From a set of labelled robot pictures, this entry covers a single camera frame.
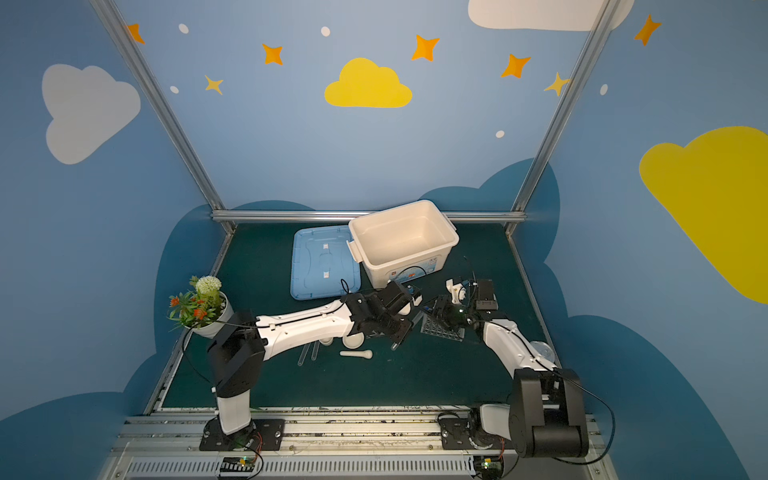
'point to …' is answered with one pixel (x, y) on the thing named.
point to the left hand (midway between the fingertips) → (410, 325)
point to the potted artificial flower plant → (203, 307)
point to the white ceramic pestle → (367, 354)
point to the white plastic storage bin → (403, 242)
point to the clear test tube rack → (429, 326)
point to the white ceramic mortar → (354, 340)
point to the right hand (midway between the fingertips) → (426, 307)
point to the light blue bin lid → (322, 264)
